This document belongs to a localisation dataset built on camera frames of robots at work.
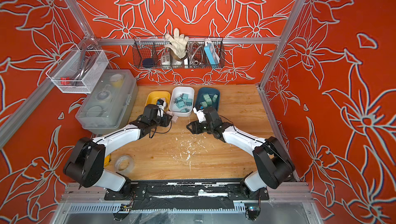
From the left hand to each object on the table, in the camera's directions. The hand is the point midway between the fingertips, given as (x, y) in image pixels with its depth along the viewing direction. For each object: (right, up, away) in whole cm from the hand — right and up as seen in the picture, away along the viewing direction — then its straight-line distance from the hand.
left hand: (169, 115), depth 91 cm
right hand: (+11, -5, -8) cm, 15 cm away
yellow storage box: (-15, +11, +19) cm, 27 cm away
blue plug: (+9, +2, +11) cm, 14 cm away
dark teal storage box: (+19, +11, +19) cm, 29 cm away
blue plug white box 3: (+8, +12, +19) cm, 24 cm away
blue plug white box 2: (+11, +7, +16) cm, 21 cm away
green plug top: (+26, +8, +17) cm, 32 cm away
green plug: (+22, +6, +16) cm, 28 cm away
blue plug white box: (+6, +7, +13) cm, 16 cm away
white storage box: (+1, +15, +22) cm, 26 cm away
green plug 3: (+30, +11, +17) cm, 36 cm away
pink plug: (+3, -3, +5) cm, 6 cm away
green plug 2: (+24, +11, +19) cm, 33 cm away
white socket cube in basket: (-2, +33, +2) cm, 33 cm away
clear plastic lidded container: (-38, +5, +2) cm, 38 cm away
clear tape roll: (-18, -26, -12) cm, 34 cm away
